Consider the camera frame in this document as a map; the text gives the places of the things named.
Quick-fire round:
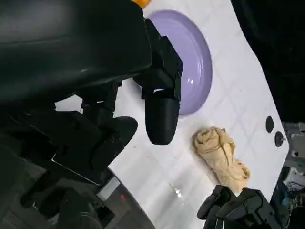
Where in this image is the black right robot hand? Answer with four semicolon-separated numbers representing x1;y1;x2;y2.
197;185;287;229

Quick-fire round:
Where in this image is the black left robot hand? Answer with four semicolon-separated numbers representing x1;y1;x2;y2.
0;0;184;187

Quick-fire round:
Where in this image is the beige towel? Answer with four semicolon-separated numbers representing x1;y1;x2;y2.
191;125;251;193

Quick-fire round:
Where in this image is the workshop desk clutter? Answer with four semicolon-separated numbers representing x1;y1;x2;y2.
271;121;305;229

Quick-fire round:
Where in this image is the round black table grommet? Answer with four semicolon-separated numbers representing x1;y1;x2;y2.
274;131;286;148
265;115;275;132

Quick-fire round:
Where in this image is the lilac plate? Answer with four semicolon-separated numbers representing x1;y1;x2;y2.
143;9;213;117

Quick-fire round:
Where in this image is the black robot body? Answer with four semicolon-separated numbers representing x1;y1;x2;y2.
20;175;157;229

